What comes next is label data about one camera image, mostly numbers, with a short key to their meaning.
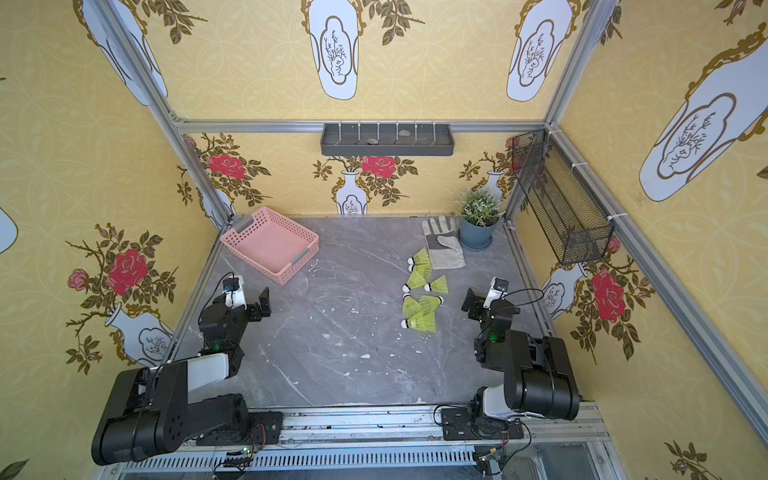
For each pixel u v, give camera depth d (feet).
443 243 3.66
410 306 3.11
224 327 2.23
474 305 2.74
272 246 3.48
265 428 2.38
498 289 2.57
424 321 2.84
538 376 1.52
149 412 1.37
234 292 2.45
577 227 2.69
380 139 2.96
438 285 3.19
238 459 2.38
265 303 2.70
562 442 2.54
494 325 2.30
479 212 3.29
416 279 3.22
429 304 2.98
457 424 2.43
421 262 3.41
